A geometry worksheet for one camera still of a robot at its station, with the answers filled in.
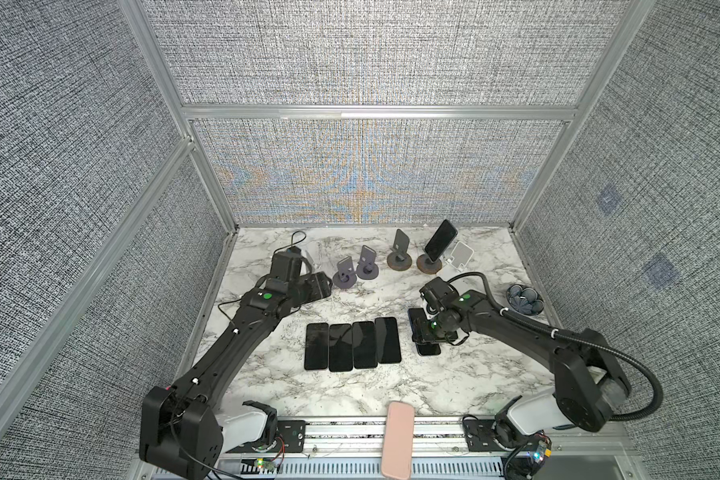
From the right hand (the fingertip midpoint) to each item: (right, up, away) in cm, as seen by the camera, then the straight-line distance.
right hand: (422, 335), depth 86 cm
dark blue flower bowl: (+36, +9, +10) cm, 38 cm away
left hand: (-28, +15, -4) cm, 32 cm away
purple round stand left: (-23, +16, +13) cm, 31 cm away
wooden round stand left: (-4, +21, +20) cm, 29 cm away
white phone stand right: (+16, +23, +12) cm, 31 cm away
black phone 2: (-10, -3, +4) cm, 11 cm away
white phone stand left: (-35, +23, +27) cm, 50 cm away
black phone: (-1, +2, -10) cm, 10 cm away
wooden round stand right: (+6, +20, +20) cm, 29 cm away
